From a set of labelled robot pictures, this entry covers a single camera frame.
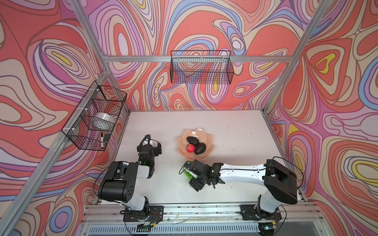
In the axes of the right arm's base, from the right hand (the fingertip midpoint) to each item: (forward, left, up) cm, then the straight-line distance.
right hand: (197, 182), depth 83 cm
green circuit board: (-20, +27, -2) cm, 34 cm away
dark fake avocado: (+26, +1, +5) cm, 26 cm away
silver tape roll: (+24, +46, +32) cm, 61 cm away
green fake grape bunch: (+3, +5, +4) cm, 7 cm away
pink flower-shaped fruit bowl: (+28, -8, +3) cm, 29 cm away
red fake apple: (+20, +3, +4) cm, 21 cm away
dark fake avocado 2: (+19, -3, +5) cm, 20 cm away
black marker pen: (+14, +47, +25) cm, 55 cm away
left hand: (+25, +28, +6) cm, 38 cm away
